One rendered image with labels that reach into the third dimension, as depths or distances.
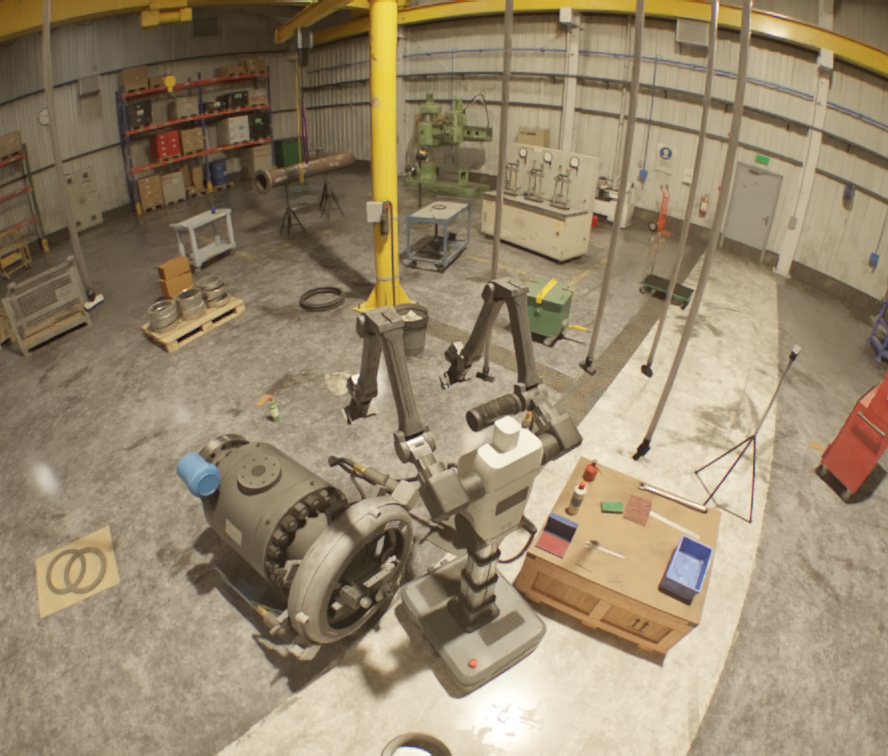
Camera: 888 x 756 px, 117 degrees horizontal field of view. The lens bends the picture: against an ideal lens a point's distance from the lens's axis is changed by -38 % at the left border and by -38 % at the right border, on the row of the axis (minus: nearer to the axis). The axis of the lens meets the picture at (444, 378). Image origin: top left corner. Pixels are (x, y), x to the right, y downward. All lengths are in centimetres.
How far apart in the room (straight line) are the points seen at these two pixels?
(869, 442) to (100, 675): 572
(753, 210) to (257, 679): 1144
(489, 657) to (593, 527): 87
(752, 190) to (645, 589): 986
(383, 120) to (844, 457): 536
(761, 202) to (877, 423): 777
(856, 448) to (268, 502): 432
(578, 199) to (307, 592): 684
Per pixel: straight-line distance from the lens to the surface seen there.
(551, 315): 450
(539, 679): 249
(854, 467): 438
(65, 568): 363
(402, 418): 122
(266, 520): 193
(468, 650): 221
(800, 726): 316
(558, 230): 698
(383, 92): 462
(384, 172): 467
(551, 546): 229
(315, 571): 168
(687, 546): 249
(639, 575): 234
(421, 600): 231
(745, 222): 1122
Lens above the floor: 235
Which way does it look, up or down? 36 degrees down
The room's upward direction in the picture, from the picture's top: 1 degrees clockwise
